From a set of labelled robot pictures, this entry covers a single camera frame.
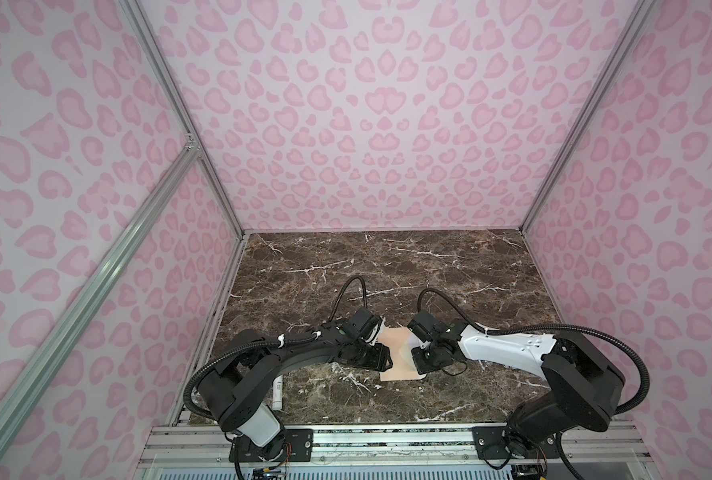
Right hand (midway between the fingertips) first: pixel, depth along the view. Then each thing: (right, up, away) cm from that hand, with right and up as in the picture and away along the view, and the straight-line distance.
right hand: (420, 365), depth 85 cm
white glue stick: (-39, -6, -5) cm, 40 cm away
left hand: (-10, +1, -1) cm, 10 cm away
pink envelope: (-5, +5, +5) cm, 9 cm away
